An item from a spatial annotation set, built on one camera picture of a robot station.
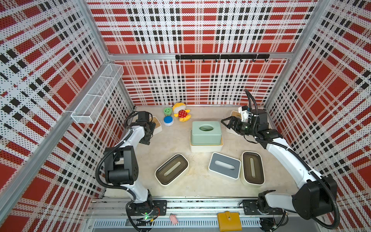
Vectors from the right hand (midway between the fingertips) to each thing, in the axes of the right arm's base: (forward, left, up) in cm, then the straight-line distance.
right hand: (227, 124), depth 78 cm
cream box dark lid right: (-17, -16, -21) cm, 32 cm away
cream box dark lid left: (-18, +31, -19) cm, 41 cm away
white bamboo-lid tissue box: (-3, +11, -23) cm, 26 cm away
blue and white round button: (+22, +39, -23) cm, 50 cm away
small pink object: (-42, +28, -21) cm, 55 cm away
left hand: (+6, +45, -15) cm, 48 cm away
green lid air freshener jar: (+28, +39, -20) cm, 52 cm away
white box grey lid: (-15, 0, -23) cm, 28 cm away
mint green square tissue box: (-1, +11, -8) cm, 13 cm away
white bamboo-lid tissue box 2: (+13, +45, -20) cm, 51 cm away
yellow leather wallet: (-43, +2, -22) cm, 48 cm away
